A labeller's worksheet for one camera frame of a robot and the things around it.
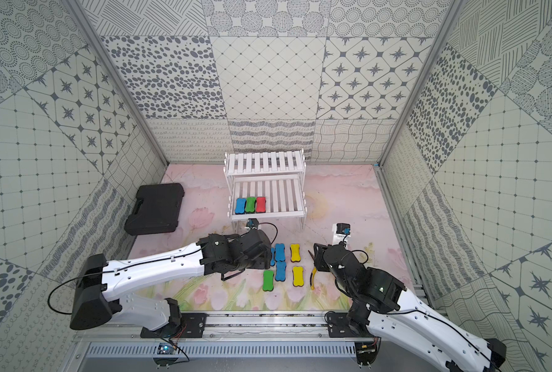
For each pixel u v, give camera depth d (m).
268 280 0.84
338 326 0.73
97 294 0.40
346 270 0.51
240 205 0.88
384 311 0.48
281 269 0.86
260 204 0.88
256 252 0.56
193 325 0.73
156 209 0.99
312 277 0.84
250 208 0.88
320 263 0.62
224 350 0.70
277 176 0.98
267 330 0.73
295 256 0.88
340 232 0.62
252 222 0.69
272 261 0.68
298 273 0.84
